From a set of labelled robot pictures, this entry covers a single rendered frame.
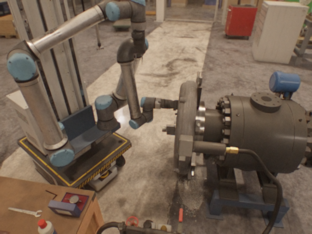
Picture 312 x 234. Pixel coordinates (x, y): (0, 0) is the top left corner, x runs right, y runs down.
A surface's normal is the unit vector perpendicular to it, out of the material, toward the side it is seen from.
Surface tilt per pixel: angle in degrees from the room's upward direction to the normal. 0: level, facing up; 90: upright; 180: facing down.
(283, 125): 36
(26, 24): 90
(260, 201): 0
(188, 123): 49
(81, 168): 0
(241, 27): 90
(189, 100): 23
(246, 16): 90
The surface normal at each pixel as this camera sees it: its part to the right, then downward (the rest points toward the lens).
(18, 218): 0.00, -0.81
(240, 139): -0.14, 0.15
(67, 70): 0.80, 0.35
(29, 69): 0.51, 0.39
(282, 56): -0.26, 0.56
